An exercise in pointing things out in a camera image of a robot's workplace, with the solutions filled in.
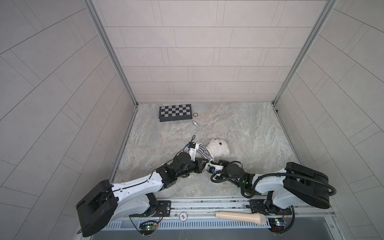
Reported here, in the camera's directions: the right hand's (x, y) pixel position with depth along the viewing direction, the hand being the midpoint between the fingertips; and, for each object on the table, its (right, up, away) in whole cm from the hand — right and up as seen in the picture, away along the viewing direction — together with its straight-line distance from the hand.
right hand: (209, 162), depth 81 cm
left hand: (+1, +2, -7) cm, 7 cm away
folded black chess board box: (-23, +28, +24) cm, 43 cm away
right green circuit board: (+30, -24, -13) cm, 41 cm away
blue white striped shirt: (-3, +6, +1) cm, 7 cm away
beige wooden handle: (+20, -20, -15) cm, 32 cm away
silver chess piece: (-8, +20, +21) cm, 30 cm away
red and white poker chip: (-9, +26, +28) cm, 39 cm away
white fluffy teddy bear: (+6, +6, +3) cm, 9 cm away
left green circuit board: (-29, -24, -16) cm, 41 cm away
